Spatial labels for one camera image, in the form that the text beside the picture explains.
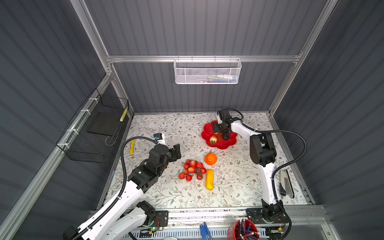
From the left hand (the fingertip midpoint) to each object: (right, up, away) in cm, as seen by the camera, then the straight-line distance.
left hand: (173, 146), depth 75 cm
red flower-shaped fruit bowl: (+21, +7, +32) cm, 39 cm away
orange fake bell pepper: (+21, -9, +14) cm, 26 cm away
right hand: (+28, +9, +32) cm, 43 cm away
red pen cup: (+31, -33, -14) cm, 47 cm away
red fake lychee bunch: (+9, -13, +9) cm, 18 cm away
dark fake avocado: (+32, +4, +25) cm, 40 cm away
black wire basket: (-40, +6, -3) cm, 40 cm away
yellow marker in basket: (-29, +17, +7) cm, 34 cm away
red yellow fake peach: (+23, +1, +24) cm, 33 cm away
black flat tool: (+64, -25, +12) cm, 70 cm away
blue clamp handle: (+16, -39, -7) cm, 42 cm away
